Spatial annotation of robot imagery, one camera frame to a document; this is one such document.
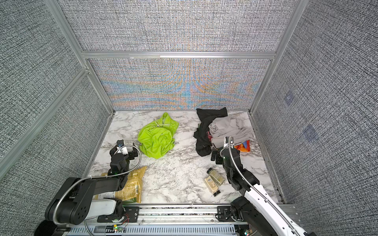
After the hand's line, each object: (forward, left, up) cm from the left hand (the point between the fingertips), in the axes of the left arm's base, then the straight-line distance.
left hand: (123, 144), depth 87 cm
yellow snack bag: (-25, -8, -6) cm, 27 cm away
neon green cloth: (+5, -20, -1) cm, 20 cm away
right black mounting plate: (-37, -55, -10) cm, 67 cm away
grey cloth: (+10, -73, 0) cm, 73 cm away
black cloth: (+2, -49, -6) cm, 49 cm away
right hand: (-9, -56, +6) cm, 57 cm away
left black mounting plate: (-35, -8, -10) cm, 37 cm away
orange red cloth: (-3, -75, -5) cm, 75 cm away
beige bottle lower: (-23, -50, -7) cm, 56 cm away
